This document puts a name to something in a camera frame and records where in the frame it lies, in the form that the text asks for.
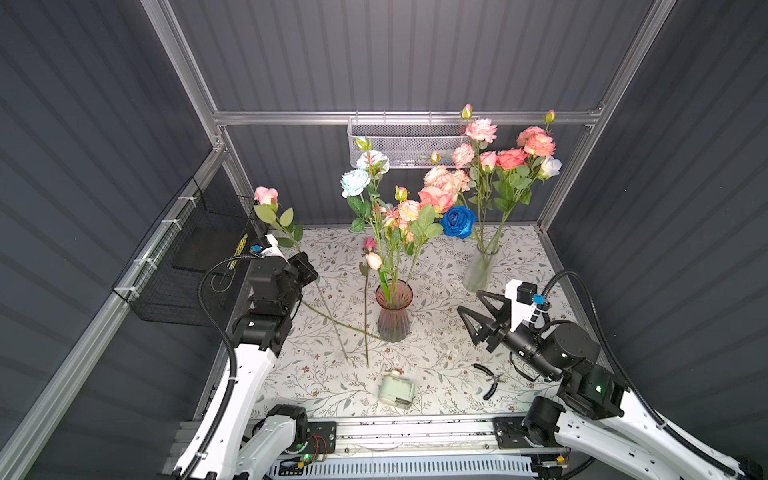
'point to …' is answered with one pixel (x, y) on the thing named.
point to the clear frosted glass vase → (478, 271)
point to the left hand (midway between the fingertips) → (306, 252)
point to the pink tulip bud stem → (374, 261)
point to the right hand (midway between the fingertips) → (472, 304)
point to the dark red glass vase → (393, 296)
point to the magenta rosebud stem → (370, 246)
